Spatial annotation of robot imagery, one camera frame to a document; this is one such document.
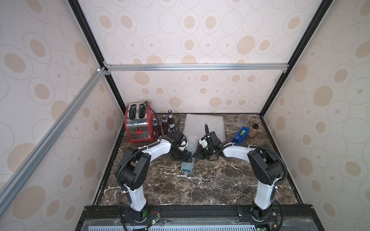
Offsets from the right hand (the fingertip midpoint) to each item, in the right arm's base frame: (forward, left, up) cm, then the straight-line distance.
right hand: (196, 154), depth 92 cm
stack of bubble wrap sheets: (+29, +2, -4) cm, 29 cm away
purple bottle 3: (+20, +18, +9) cm, 29 cm away
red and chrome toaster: (+14, +38, +15) cm, 43 cm away
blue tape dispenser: (+16, -31, +1) cm, 35 cm away
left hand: (-4, +4, +1) cm, 6 cm away
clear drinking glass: (+33, -36, -2) cm, 49 cm away
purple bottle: (+12, +27, +9) cm, 31 cm away
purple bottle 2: (+15, +21, +11) cm, 28 cm away
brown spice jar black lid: (+27, -44, -3) cm, 52 cm away
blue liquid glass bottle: (-10, +6, +1) cm, 11 cm away
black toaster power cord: (+26, +34, +20) cm, 47 cm away
